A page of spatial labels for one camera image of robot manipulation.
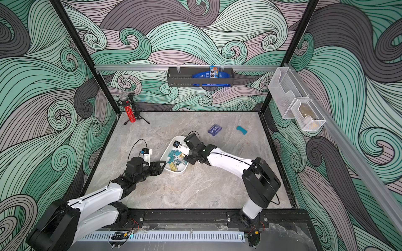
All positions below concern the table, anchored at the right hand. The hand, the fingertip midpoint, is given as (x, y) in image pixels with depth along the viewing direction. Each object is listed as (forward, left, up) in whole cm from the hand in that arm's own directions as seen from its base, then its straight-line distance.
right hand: (190, 150), depth 87 cm
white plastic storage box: (+4, +13, -4) cm, 14 cm away
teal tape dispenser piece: (+23, -35, -10) cm, 43 cm away
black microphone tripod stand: (+34, +40, +13) cm, 54 cm away
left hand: (-6, +15, -2) cm, 17 cm away
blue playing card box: (+21, -16, -8) cm, 28 cm away
